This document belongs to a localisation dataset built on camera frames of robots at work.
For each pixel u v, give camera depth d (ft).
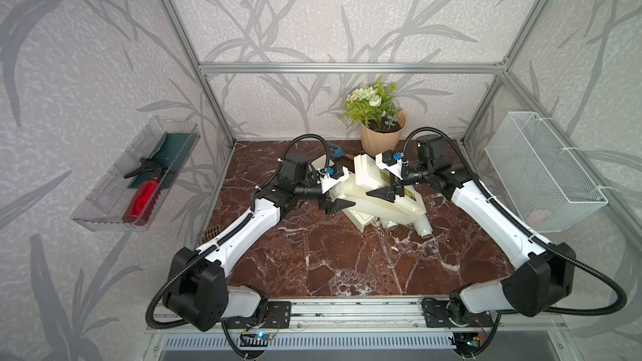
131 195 1.96
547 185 2.03
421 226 2.90
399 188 2.07
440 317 2.40
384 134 3.31
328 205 2.22
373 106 3.05
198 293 1.32
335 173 2.03
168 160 2.36
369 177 2.15
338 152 3.77
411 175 2.10
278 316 2.39
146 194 1.96
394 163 1.97
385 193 2.09
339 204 2.18
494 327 2.34
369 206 2.37
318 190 2.18
